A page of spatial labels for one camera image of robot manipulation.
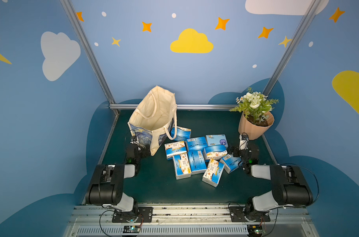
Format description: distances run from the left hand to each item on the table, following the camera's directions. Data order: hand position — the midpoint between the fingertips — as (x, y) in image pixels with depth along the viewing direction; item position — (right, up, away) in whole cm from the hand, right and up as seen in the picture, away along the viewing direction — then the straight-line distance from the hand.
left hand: (144, 144), depth 95 cm
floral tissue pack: (+20, -2, -2) cm, 20 cm away
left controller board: (0, -38, -25) cm, 45 cm away
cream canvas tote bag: (+5, +18, +14) cm, 23 cm away
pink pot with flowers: (+76, +18, +2) cm, 78 cm away
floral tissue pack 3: (+25, -11, -11) cm, 29 cm away
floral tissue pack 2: (+45, -4, -7) cm, 46 cm away
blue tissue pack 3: (+34, -9, -9) cm, 36 cm away
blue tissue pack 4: (+54, -10, -9) cm, 56 cm away
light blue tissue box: (+49, +3, +3) cm, 49 cm away
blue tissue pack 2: (+34, +1, 0) cm, 34 cm away
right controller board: (+61, -39, -24) cm, 76 cm away
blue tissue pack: (+25, +8, +4) cm, 26 cm away
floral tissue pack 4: (+42, -15, -13) cm, 47 cm away
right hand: (+63, +1, 0) cm, 63 cm away
